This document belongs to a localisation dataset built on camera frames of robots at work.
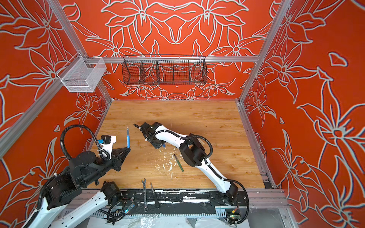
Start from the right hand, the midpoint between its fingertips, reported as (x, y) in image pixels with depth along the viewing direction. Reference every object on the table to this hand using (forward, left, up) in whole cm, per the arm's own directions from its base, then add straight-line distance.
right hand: (159, 142), depth 94 cm
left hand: (-18, +8, +28) cm, 34 cm away
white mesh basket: (+35, +49, +32) cm, 68 cm away
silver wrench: (-38, +3, +1) cm, 38 cm away
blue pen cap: (-3, -4, +1) cm, 5 cm away
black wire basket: (+41, -4, +30) cm, 51 cm away
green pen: (-14, -13, 0) cm, 20 cm away
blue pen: (-14, +8, +32) cm, 36 cm away
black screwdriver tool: (-33, -1, +1) cm, 33 cm away
